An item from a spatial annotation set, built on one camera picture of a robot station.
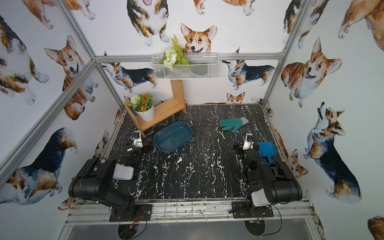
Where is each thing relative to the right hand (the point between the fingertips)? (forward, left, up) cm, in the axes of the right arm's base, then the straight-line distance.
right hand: (249, 136), depth 88 cm
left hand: (+3, +65, 0) cm, 65 cm away
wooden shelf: (+26, +57, -3) cm, 63 cm away
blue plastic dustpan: (0, -15, -15) cm, 22 cm away
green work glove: (+20, +4, -12) cm, 24 cm away
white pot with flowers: (+16, +64, +10) cm, 67 cm away
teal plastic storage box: (+8, +48, -11) cm, 50 cm away
